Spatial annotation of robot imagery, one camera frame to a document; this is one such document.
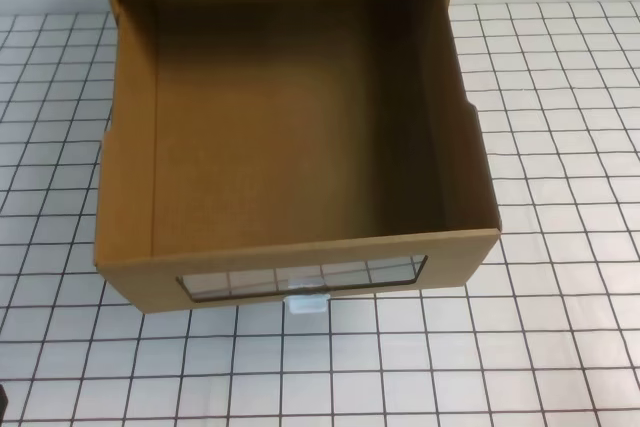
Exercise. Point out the brown shoebox drawer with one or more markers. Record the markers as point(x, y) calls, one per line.
point(261, 149)

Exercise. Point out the white drawer handle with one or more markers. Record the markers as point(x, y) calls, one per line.
point(307, 296)

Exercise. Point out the white grid tablecloth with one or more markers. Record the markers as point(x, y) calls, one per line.
point(545, 333)

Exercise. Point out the black object at edge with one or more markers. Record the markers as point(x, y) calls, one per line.
point(3, 400)

